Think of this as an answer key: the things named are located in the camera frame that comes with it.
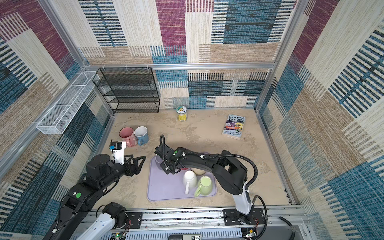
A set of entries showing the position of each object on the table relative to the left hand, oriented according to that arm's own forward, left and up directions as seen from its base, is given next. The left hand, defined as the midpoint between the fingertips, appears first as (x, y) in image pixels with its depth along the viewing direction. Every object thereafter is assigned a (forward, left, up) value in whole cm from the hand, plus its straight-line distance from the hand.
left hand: (139, 154), depth 69 cm
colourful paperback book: (+33, -54, -22) cm, 67 cm away
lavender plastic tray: (-6, -7, -23) cm, 25 cm away
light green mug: (-10, -30, -14) cm, 35 cm away
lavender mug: (+5, -5, -16) cm, 17 cm away
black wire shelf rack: (+57, +21, -8) cm, 61 cm away
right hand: (+3, -11, -20) cm, 23 cm away
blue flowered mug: (+25, +9, -18) cm, 32 cm away
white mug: (-7, -23, -16) cm, 28 cm away
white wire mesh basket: (+15, +39, +9) cm, 42 cm away
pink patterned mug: (+24, +17, -16) cm, 34 cm away
